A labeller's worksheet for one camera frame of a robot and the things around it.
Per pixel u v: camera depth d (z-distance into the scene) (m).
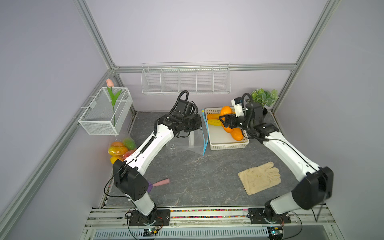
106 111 0.81
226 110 0.76
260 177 0.87
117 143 0.91
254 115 0.59
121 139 0.94
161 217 0.73
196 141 0.91
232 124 0.70
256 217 0.74
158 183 0.85
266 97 0.94
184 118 0.59
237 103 0.69
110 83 0.79
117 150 0.81
